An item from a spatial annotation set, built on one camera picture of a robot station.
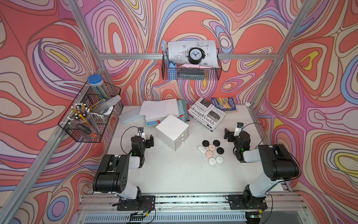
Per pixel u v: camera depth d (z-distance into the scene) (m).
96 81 0.70
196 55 0.80
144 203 0.73
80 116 0.57
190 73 0.80
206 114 1.05
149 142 0.87
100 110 0.74
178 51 0.84
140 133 0.79
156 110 1.10
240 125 0.82
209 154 0.91
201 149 0.93
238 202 0.73
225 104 1.15
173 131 0.87
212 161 0.87
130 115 1.13
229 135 0.87
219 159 0.88
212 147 0.94
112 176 0.44
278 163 0.47
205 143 0.96
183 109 1.11
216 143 0.97
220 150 0.92
